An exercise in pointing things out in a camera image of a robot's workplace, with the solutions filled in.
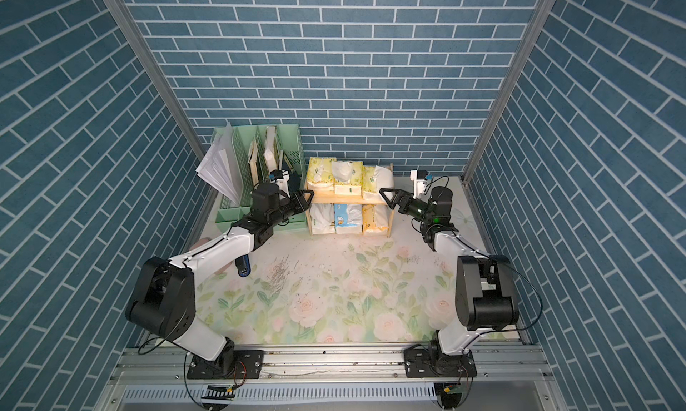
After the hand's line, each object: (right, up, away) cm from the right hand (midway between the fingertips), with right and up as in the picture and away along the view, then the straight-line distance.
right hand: (388, 195), depth 85 cm
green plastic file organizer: (-42, +14, +6) cm, 44 cm away
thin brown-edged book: (-49, +14, +13) cm, 53 cm away
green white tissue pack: (-1, +5, +2) cm, 6 cm away
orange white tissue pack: (-3, -9, +12) cm, 15 cm away
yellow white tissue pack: (-14, +6, +2) cm, 15 cm away
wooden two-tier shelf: (-19, -1, +1) cm, 19 cm away
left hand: (-23, 0, +1) cm, 23 cm away
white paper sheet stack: (-56, +10, +4) cm, 57 cm away
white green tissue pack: (-23, -8, +12) cm, 27 cm away
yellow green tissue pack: (-23, +7, +3) cm, 24 cm away
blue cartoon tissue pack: (-13, -8, +12) cm, 19 cm away
